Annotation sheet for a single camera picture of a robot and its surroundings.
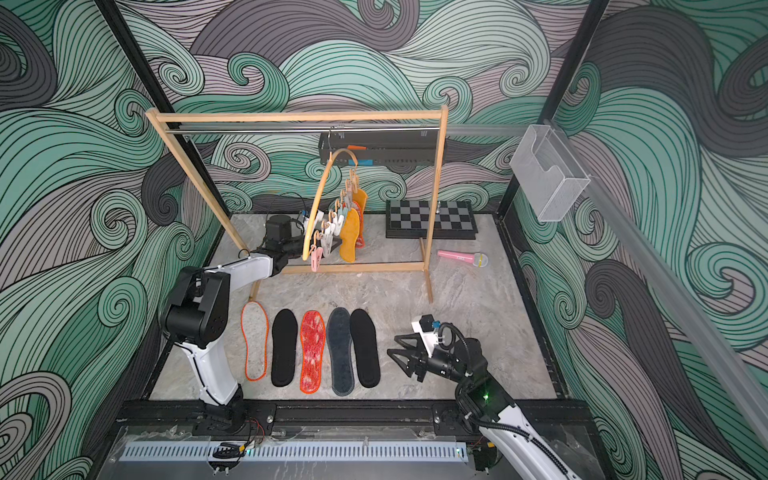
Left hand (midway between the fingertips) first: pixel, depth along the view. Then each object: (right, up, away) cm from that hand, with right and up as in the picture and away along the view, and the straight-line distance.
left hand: (335, 234), depth 93 cm
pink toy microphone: (+48, -8, +8) cm, 50 cm away
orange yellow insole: (+8, +12, -2) cm, 14 cm away
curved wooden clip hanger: (-6, +11, +30) cm, 32 cm away
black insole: (-15, -29, -2) cm, 33 cm away
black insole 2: (+10, -32, -7) cm, 34 cm away
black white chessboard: (+27, +6, +21) cm, 35 cm away
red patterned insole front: (-24, -26, -3) cm, 36 cm away
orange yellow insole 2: (+5, 0, -3) cm, 6 cm away
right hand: (+18, -28, -19) cm, 38 cm away
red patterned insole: (-6, -29, -5) cm, 30 cm away
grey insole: (+2, -30, -5) cm, 31 cm away
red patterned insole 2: (+7, -3, +11) cm, 14 cm away
